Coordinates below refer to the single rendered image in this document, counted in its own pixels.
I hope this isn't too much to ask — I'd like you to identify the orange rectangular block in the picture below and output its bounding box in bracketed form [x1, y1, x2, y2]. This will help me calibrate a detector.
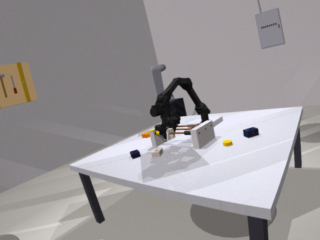
[142, 131, 150, 138]

